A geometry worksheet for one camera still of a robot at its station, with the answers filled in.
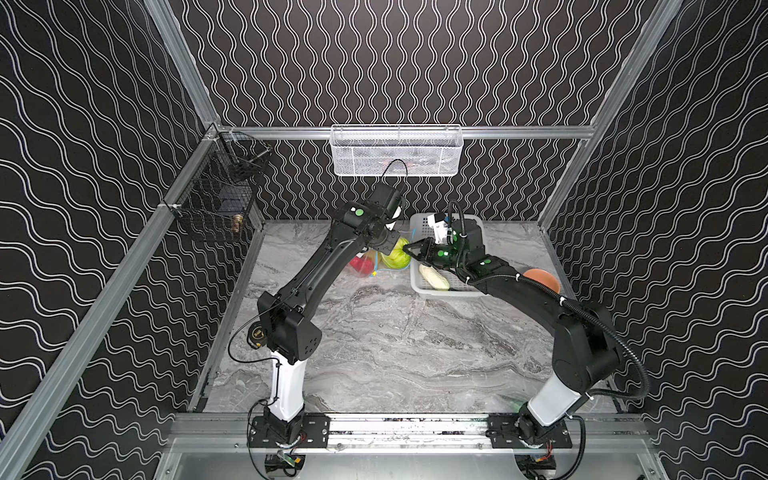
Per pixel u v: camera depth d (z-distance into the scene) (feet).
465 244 2.17
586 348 1.51
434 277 3.21
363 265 2.86
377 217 1.86
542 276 3.14
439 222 2.55
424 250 2.42
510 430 2.44
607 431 2.52
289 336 1.59
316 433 2.42
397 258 2.63
